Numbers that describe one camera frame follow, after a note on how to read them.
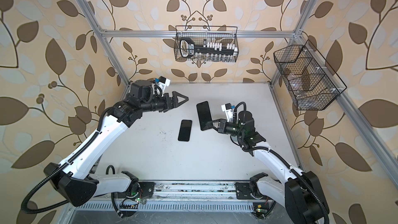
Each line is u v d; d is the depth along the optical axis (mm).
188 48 841
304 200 394
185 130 959
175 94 599
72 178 384
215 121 735
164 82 640
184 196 737
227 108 721
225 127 679
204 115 759
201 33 902
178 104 598
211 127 737
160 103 600
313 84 731
